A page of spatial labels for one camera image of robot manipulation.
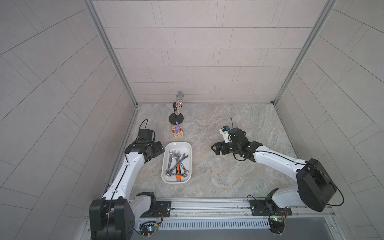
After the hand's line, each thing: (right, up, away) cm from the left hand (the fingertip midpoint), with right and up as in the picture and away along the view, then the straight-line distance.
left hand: (158, 149), depth 84 cm
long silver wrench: (+8, -12, -2) cm, 14 cm away
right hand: (+34, +1, +1) cm, 34 cm away
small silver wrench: (+16, -12, -1) cm, 20 cm away
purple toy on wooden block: (+9, +9, +12) cm, 18 cm away
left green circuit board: (+1, -31, -19) cm, 36 cm away
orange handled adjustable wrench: (+12, -10, 0) cm, 16 cm away
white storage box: (+15, -1, +6) cm, 16 cm away
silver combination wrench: (+6, -6, +4) cm, 10 cm away
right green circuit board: (+59, -32, -16) cm, 69 cm away
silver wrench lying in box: (+7, -13, -3) cm, 15 cm away
